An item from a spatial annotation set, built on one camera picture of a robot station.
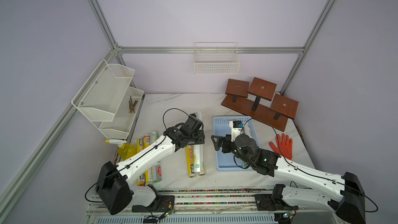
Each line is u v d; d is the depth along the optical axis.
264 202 0.74
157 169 0.81
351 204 0.38
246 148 0.53
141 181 0.78
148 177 0.79
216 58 0.96
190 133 0.58
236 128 0.64
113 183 0.39
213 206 0.73
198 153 0.74
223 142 0.64
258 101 1.04
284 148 0.93
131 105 0.96
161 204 0.73
